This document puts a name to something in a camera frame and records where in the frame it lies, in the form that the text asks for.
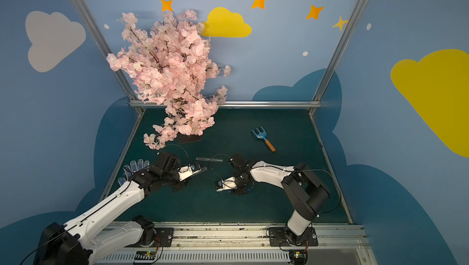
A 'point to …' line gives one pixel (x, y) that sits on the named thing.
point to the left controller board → (145, 255)
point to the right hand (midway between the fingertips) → (235, 184)
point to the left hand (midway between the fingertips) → (189, 171)
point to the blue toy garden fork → (262, 135)
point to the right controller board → (298, 257)
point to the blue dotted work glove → (134, 168)
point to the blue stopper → (192, 166)
